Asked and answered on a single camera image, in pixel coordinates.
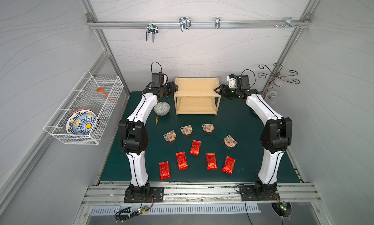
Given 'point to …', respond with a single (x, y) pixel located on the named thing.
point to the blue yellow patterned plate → (80, 121)
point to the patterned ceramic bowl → (161, 108)
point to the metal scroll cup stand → (276, 76)
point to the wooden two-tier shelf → (196, 95)
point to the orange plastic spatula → (102, 89)
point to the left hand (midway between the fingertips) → (176, 87)
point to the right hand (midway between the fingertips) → (218, 89)
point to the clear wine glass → (279, 83)
